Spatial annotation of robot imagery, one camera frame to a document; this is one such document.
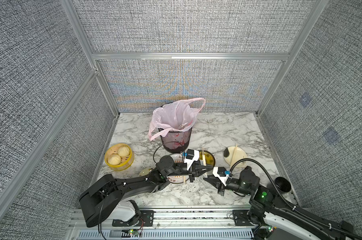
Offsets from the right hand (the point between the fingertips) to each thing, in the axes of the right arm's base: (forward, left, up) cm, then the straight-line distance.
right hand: (205, 174), depth 67 cm
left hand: (0, -3, +6) cm, 6 cm away
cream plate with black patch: (+20, -27, -20) cm, 39 cm away
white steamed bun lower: (+14, +50, -15) cm, 54 cm away
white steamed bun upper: (+19, +45, -14) cm, 51 cm away
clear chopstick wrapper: (+32, +11, -7) cm, 35 cm away
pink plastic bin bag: (+39, +14, -4) cm, 41 cm away
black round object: (0, -43, -14) cm, 45 cm away
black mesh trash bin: (+23, +10, -4) cm, 25 cm away
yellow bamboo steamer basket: (+13, +43, -16) cm, 48 cm away
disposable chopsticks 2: (+1, +2, +10) cm, 10 cm away
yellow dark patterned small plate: (+17, -8, -21) cm, 28 cm away
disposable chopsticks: (+25, -25, -20) cm, 41 cm away
